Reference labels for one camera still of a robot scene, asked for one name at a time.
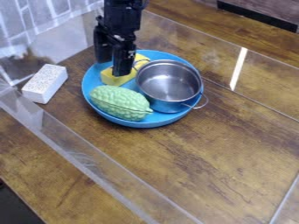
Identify clear acrylic enclosure wall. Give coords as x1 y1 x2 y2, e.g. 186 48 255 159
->
0 0 299 224

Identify yellow butter block toy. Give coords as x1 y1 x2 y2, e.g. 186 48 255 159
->
101 53 150 87

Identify small steel pot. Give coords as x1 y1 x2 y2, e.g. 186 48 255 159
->
135 59 210 114

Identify dark baseboard strip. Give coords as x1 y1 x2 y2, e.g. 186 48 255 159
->
218 0 299 32

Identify blue round tray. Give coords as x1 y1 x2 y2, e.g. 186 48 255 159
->
82 50 203 129

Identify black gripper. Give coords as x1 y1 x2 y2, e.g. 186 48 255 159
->
94 0 146 77

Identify white speckled block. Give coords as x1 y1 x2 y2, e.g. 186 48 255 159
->
22 64 69 104

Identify green bumpy gourd toy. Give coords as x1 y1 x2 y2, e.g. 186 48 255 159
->
90 85 154 121

